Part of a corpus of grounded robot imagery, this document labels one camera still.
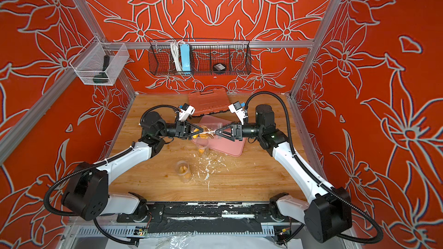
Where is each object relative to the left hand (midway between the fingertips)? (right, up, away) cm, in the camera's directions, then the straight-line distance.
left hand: (201, 134), depth 66 cm
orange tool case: (0, +15, +45) cm, 48 cm away
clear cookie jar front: (-10, -19, +13) cm, 25 cm away
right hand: (+7, +2, 0) cm, 7 cm away
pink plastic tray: (+17, -12, +30) cm, 36 cm away
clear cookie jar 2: (-2, -11, +21) cm, 23 cm away
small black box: (+7, +33, +30) cm, 45 cm away
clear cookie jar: (+2, +1, 0) cm, 2 cm away
